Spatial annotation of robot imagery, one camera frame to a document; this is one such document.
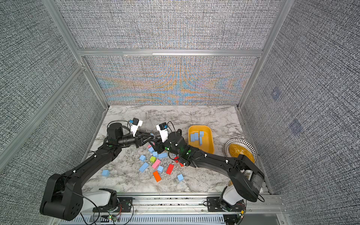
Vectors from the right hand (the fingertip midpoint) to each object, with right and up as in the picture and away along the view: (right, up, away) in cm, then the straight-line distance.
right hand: (150, 136), depth 74 cm
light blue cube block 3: (+4, -21, +10) cm, 24 cm away
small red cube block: (+13, -16, +16) cm, 26 cm away
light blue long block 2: (+5, -14, +17) cm, 22 cm away
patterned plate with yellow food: (+51, -9, +16) cm, 54 cm away
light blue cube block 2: (+16, -25, +8) cm, 31 cm away
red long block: (+9, -21, +12) cm, 26 cm away
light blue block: (+30, -6, +21) cm, 37 cm away
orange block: (+2, -25, +10) cm, 27 cm away
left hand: (+1, 0, +4) cm, 4 cm away
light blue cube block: (+31, -1, +26) cm, 41 cm away
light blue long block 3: (-6, -21, +12) cm, 24 cm away
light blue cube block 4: (-8, -16, +15) cm, 23 cm away
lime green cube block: (-1, -16, +14) cm, 22 cm away
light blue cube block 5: (0, -13, +16) cm, 21 cm away
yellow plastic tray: (+35, -9, +24) cm, 43 cm away
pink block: (+1, -19, +14) cm, 24 cm away
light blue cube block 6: (-3, -11, +18) cm, 21 cm away
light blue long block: (0, +1, +4) cm, 4 cm away
